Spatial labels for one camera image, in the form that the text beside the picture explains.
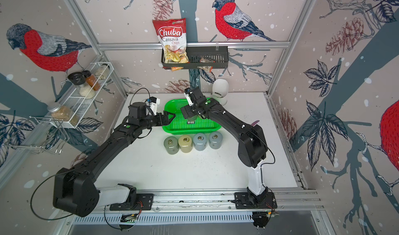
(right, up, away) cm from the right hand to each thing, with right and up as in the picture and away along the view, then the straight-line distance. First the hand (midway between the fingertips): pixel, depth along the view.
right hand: (188, 107), depth 88 cm
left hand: (-8, -2, -8) cm, 11 cm away
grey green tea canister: (+1, -9, +15) cm, 18 cm away
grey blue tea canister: (+16, -19, -1) cm, 24 cm away
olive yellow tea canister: (-1, -20, -3) cm, 20 cm away
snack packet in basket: (+12, +23, +2) cm, 27 cm away
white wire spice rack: (-54, +4, -15) cm, 57 cm away
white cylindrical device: (+21, +12, +19) cm, 30 cm away
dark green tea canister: (-9, -20, -5) cm, 23 cm away
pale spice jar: (-49, +20, -3) cm, 53 cm away
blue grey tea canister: (+7, -19, -3) cm, 20 cm away
